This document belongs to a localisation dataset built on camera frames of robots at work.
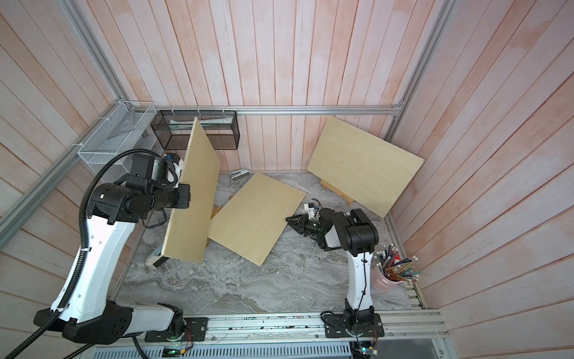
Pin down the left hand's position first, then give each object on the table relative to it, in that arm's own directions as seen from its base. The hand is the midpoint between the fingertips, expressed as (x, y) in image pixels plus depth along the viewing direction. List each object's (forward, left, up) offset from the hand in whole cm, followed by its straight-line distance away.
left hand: (186, 196), depth 67 cm
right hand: (+11, -32, -31) cm, 45 cm away
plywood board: (+10, -17, -29) cm, 35 cm away
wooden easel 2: (+32, -51, -31) cm, 68 cm away
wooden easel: (+15, 0, -28) cm, 31 cm away
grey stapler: (-8, +20, -31) cm, 37 cm away
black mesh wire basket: (+34, +14, +1) cm, 37 cm away
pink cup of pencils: (-13, -67, -25) cm, 73 cm away
